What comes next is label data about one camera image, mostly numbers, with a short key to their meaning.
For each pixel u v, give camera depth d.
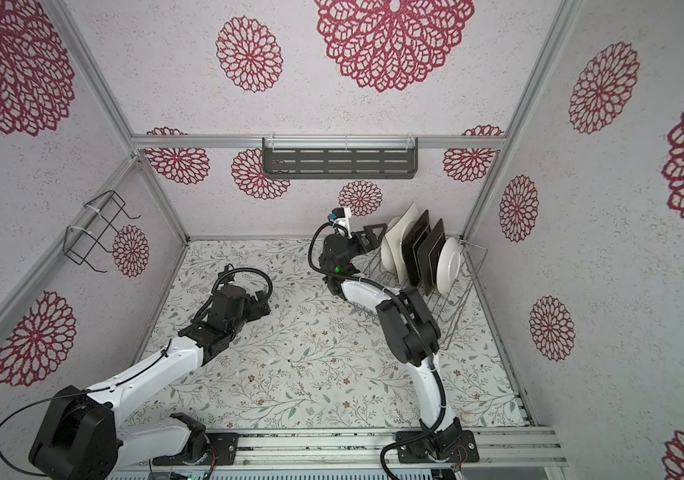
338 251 0.72
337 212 0.81
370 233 0.78
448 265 0.95
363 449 0.76
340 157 0.94
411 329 0.56
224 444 0.75
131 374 0.47
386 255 0.99
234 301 0.65
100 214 0.78
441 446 0.64
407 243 0.95
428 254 0.91
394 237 0.94
